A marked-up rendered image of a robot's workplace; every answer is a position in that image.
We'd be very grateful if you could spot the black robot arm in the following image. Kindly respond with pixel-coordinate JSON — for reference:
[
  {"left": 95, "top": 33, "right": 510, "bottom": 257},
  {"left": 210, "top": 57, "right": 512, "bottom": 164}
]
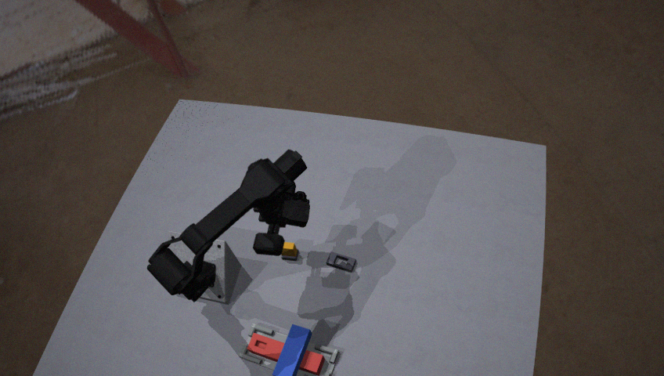
[{"left": 147, "top": 149, "right": 310, "bottom": 302}]

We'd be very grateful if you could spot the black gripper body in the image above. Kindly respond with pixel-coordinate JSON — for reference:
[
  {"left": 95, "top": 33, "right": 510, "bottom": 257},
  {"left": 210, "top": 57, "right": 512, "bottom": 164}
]
[{"left": 253, "top": 182, "right": 296, "bottom": 256}]

